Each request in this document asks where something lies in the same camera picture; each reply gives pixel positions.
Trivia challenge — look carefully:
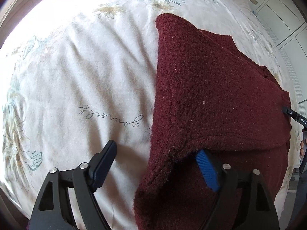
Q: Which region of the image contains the dark red knit sweater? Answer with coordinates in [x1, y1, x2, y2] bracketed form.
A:
[133, 13, 292, 230]

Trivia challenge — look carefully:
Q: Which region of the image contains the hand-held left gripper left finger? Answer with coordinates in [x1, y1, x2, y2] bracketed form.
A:
[30, 140, 117, 230]

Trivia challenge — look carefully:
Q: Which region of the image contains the beige window sill cabinet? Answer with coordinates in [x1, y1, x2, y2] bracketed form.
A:
[0, 0, 55, 48]

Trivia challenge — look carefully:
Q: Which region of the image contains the white wardrobe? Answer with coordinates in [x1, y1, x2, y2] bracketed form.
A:
[241, 0, 307, 106]

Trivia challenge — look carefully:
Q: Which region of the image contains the white floral bedspread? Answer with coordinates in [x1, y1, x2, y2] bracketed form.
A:
[0, 0, 298, 230]

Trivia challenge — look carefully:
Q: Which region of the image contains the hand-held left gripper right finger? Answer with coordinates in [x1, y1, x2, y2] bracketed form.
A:
[195, 149, 280, 230]

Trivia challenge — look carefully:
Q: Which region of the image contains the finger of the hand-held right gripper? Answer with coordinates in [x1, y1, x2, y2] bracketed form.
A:
[281, 104, 307, 126]

